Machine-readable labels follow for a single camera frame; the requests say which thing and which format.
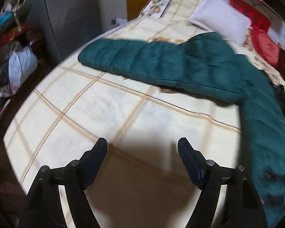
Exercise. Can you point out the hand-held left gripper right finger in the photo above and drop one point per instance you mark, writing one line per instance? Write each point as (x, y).
(190, 162)

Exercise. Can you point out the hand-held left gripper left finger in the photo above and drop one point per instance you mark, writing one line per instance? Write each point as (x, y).
(95, 168)

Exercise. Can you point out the green down jacket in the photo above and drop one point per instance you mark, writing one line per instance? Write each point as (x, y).
(192, 64)

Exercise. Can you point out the bed with floral plaid sheet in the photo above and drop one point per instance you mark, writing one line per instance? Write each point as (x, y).
(85, 104)

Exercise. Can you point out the white plastic bag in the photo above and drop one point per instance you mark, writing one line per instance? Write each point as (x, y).
(21, 66)

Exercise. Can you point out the red round cushion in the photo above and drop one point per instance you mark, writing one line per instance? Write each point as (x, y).
(266, 45)

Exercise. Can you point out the white pillow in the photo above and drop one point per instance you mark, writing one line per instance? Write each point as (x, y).
(220, 19)

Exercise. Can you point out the grey wardrobe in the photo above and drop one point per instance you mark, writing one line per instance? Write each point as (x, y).
(68, 16)

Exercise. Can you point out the yellow wooden door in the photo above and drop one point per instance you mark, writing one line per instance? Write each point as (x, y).
(142, 4)

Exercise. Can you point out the pile of colourful bags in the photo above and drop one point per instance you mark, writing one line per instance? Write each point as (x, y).
(4, 21)

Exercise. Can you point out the wall socket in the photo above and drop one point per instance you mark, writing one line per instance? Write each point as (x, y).
(113, 21)

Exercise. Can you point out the red wall poster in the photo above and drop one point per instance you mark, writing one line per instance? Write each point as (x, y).
(256, 19)

